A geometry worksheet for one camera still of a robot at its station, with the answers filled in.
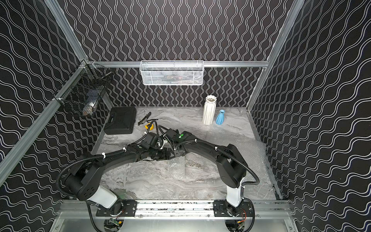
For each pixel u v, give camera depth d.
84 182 0.44
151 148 0.72
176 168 0.80
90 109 0.83
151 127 1.06
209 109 0.97
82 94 0.92
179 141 0.62
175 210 0.76
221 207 0.73
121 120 1.04
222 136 1.03
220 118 1.04
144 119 1.13
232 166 0.47
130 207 0.74
